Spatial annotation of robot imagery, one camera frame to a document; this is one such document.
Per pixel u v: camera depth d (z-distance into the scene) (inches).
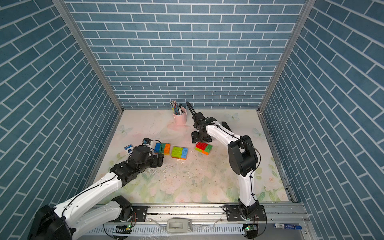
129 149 37.9
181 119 42.6
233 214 29.0
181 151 36.8
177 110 41.2
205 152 37.5
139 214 29.1
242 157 20.8
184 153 36.8
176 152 36.8
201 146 37.3
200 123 29.5
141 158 24.0
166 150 37.9
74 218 16.6
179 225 27.2
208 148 36.9
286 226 27.3
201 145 37.4
